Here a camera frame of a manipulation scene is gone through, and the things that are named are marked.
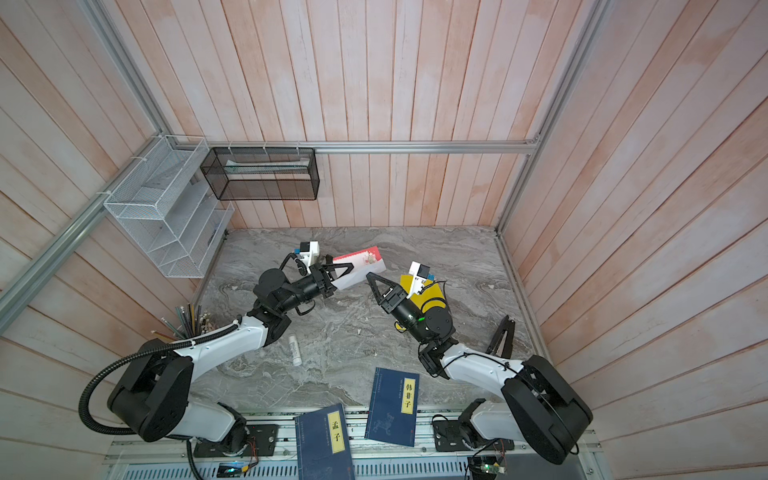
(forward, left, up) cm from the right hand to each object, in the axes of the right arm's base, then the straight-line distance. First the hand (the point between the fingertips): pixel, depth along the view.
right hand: (368, 280), depth 70 cm
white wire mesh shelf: (+18, +54, +6) cm, 57 cm away
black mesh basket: (+47, +40, -3) cm, 62 cm away
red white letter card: (+6, +1, -1) cm, 6 cm away
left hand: (+3, +3, -1) cm, 5 cm away
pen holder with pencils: (-4, +51, -17) cm, 54 cm away
